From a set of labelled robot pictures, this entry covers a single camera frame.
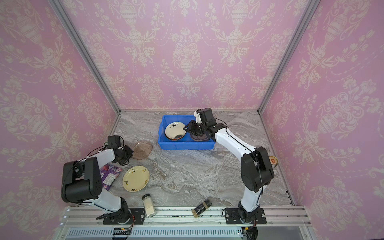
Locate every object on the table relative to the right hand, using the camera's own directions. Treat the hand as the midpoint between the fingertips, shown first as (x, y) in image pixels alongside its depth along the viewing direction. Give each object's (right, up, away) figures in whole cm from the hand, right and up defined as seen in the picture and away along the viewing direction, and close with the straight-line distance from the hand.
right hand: (184, 128), depth 85 cm
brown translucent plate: (-30, -15, +14) cm, 36 cm away
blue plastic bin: (0, -10, +5) cm, 11 cm away
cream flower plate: (-29, -29, +1) cm, 41 cm away
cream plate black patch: (-9, -2, +21) cm, 23 cm away
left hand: (-34, -16, +10) cm, 39 cm away
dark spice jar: (+11, -39, -11) cm, 42 cm away
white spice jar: (-18, -39, -9) cm, 44 cm away
